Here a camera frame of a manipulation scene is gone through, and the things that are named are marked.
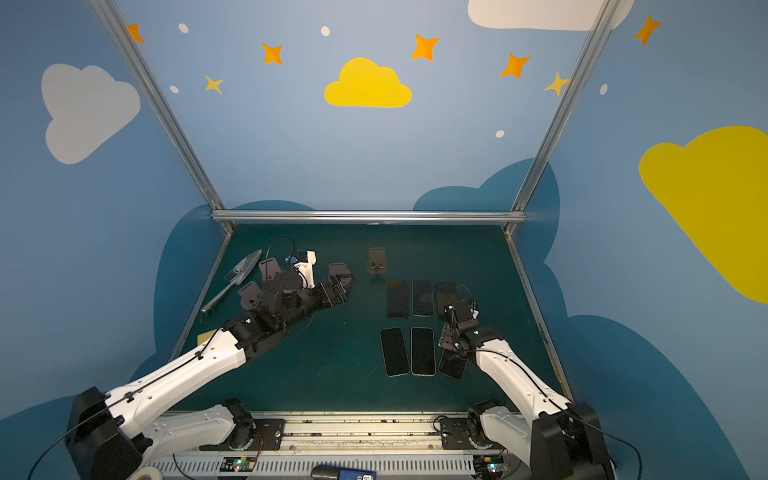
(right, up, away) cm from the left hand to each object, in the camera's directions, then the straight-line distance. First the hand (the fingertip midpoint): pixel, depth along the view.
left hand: (349, 281), depth 73 cm
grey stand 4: (-35, -7, +22) cm, 42 cm away
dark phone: (+30, -7, +29) cm, 42 cm away
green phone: (+12, -22, +13) cm, 28 cm away
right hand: (+31, -17, +14) cm, 38 cm away
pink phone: (+29, -25, +11) cm, 39 cm away
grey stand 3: (-31, +2, +28) cm, 42 cm away
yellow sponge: (-48, -19, +17) cm, 54 cm away
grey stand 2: (-6, +2, +23) cm, 24 cm away
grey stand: (+6, +3, +32) cm, 33 cm away
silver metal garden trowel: (-43, -1, +29) cm, 52 cm away
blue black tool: (-3, -42, -7) cm, 43 cm away
